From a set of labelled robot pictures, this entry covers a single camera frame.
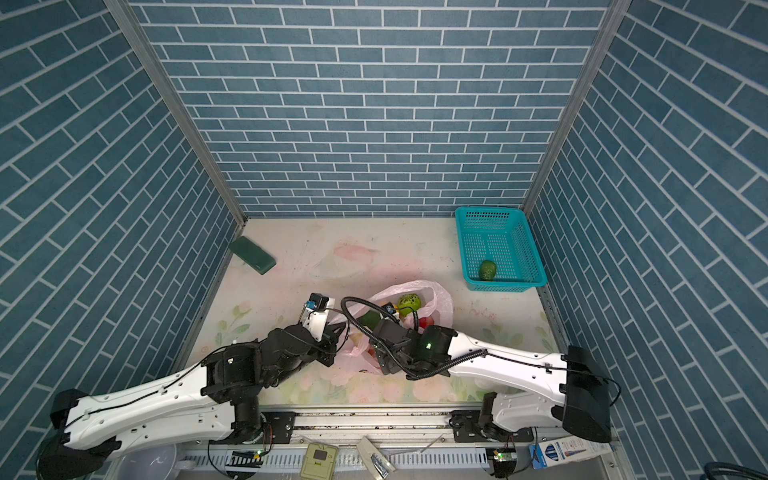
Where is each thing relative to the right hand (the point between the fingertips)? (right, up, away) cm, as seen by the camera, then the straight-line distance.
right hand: (388, 346), depth 76 cm
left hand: (-9, +6, -7) cm, 13 cm away
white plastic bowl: (-54, -24, -8) cm, 60 cm away
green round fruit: (+6, +9, +13) cm, 17 cm away
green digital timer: (-15, -24, -8) cm, 29 cm away
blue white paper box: (+43, -23, -5) cm, 49 cm away
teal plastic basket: (+43, +30, +40) cm, 66 cm away
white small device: (-2, -24, -8) cm, 26 cm away
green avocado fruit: (+33, +18, +23) cm, 44 cm away
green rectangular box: (-51, +23, +32) cm, 65 cm away
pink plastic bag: (+11, +12, -7) cm, 18 cm away
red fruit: (+9, +7, -4) cm, 12 cm away
